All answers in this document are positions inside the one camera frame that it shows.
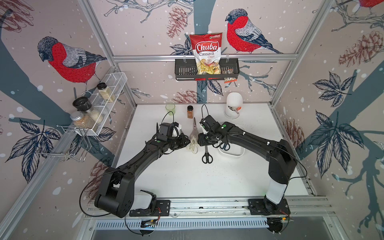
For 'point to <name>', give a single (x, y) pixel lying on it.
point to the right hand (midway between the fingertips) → (200, 140)
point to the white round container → (234, 99)
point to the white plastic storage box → (236, 154)
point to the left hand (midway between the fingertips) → (192, 138)
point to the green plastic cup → (170, 107)
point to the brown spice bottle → (190, 111)
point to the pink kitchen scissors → (194, 132)
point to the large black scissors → (207, 157)
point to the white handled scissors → (193, 146)
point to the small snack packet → (229, 79)
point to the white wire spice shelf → (116, 82)
